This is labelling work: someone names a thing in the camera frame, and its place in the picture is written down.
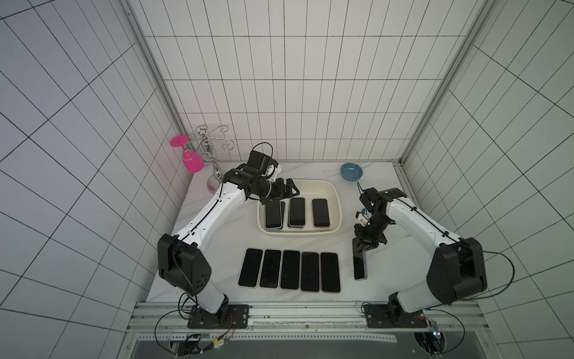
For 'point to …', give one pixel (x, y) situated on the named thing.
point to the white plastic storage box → (309, 189)
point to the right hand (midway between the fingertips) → (351, 248)
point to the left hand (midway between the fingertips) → (286, 199)
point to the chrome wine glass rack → (208, 140)
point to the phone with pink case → (309, 268)
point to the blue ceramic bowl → (351, 172)
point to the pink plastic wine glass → (191, 161)
